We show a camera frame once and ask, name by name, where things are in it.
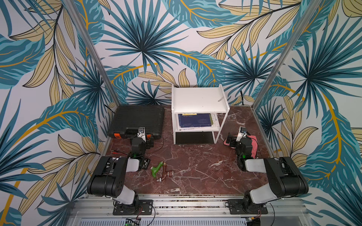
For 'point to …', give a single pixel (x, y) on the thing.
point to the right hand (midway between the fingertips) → (238, 133)
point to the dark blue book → (195, 120)
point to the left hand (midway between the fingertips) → (143, 136)
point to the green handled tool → (154, 170)
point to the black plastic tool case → (126, 120)
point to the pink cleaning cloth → (254, 147)
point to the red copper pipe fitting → (169, 173)
